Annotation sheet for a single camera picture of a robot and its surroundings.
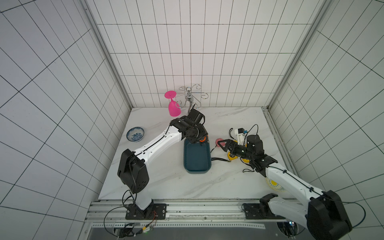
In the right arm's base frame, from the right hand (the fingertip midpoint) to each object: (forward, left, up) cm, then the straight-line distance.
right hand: (216, 145), depth 80 cm
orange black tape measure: (+1, +7, +4) cm, 8 cm away
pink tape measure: (-3, -2, +6) cm, 7 cm away
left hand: (+3, +8, +2) cm, 8 cm away
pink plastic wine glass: (+25, +27, +2) cm, 37 cm away
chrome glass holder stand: (+26, +14, +12) cm, 32 cm away
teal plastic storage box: (-1, +11, -13) cm, 17 cm away
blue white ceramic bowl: (+13, +55, -12) cm, 58 cm away
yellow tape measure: (0, -10, -14) cm, 17 cm away
